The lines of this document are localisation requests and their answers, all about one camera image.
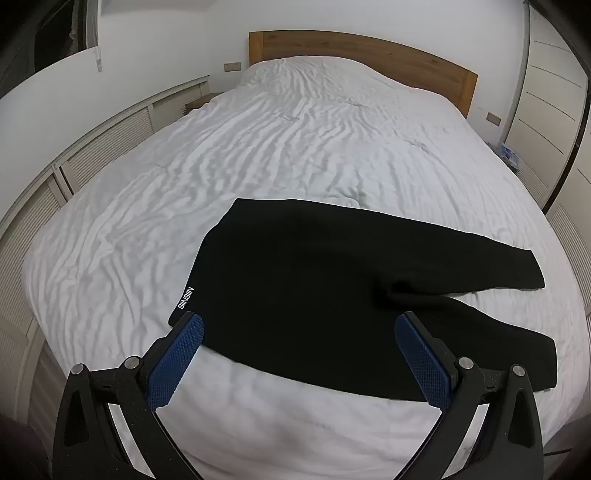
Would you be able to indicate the wooden headboard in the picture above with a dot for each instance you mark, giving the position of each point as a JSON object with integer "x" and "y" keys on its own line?
{"x": 369, "y": 50}

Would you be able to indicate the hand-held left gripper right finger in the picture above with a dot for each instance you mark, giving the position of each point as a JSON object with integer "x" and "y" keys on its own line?
{"x": 422, "y": 364}

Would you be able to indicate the white slatted panel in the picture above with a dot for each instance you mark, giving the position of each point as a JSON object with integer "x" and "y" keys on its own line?
{"x": 572, "y": 258}

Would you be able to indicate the black pants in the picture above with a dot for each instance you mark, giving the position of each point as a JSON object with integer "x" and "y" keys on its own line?
{"x": 300, "y": 286}

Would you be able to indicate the blue and white packet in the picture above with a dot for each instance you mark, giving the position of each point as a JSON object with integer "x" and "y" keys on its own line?
{"x": 509, "y": 154}

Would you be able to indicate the white bed duvet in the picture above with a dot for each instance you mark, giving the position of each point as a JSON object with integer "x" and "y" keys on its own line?
{"x": 277, "y": 138}

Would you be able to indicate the white slatted cabinet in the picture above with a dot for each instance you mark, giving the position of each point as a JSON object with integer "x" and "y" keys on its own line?
{"x": 106, "y": 138}

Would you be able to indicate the small wooden bedside shelf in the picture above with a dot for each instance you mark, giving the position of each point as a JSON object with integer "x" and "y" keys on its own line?
{"x": 203, "y": 99}

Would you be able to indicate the dark window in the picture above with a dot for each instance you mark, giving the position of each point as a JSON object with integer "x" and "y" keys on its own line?
{"x": 51, "y": 32}

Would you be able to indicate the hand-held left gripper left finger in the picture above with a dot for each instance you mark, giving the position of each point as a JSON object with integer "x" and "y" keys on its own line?
{"x": 178, "y": 360}

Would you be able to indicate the wall socket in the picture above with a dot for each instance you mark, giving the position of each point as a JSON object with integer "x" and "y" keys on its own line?
{"x": 232, "y": 66}
{"x": 493, "y": 118}

